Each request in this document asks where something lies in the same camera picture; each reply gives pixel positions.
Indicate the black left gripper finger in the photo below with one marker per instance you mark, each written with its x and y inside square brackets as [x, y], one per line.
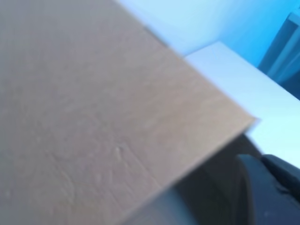
[267, 191]

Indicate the blue background furniture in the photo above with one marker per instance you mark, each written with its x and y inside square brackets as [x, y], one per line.
[281, 62]

